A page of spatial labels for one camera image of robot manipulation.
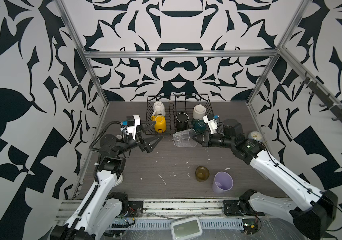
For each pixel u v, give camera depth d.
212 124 0.66
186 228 0.68
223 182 0.79
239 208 0.67
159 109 1.01
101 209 0.57
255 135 0.97
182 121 0.94
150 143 0.57
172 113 1.06
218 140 0.61
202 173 0.85
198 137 0.70
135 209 0.74
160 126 0.96
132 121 0.54
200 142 0.67
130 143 0.59
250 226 0.71
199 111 1.02
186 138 0.73
